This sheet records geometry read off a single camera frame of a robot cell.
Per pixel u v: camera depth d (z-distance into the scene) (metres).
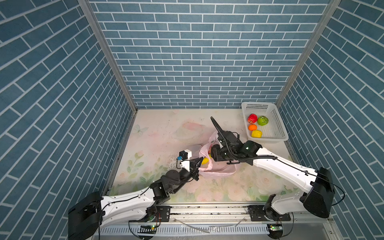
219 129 0.69
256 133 0.99
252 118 1.08
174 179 0.56
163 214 0.74
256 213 0.73
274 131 1.05
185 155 0.62
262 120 1.05
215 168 0.88
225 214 0.75
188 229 0.70
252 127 1.04
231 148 0.58
